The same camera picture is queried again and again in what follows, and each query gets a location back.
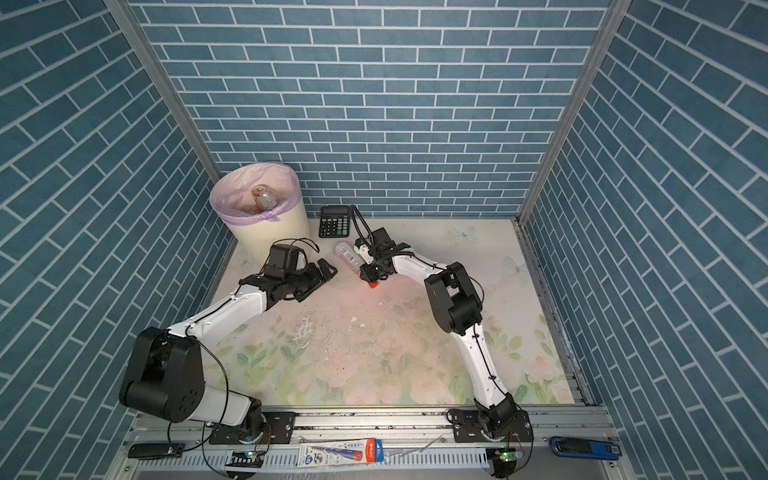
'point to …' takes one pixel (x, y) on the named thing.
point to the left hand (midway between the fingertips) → (330, 275)
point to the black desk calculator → (334, 221)
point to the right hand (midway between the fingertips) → (363, 270)
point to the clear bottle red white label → (265, 197)
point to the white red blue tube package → (337, 453)
